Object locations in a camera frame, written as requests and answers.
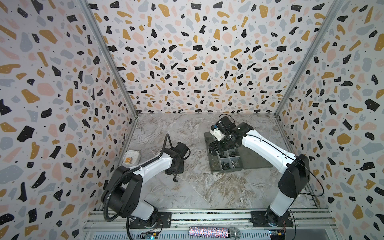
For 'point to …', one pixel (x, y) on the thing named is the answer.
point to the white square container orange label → (131, 157)
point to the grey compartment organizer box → (233, 159)
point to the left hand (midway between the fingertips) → (178, 168)
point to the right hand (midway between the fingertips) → (213, 146)
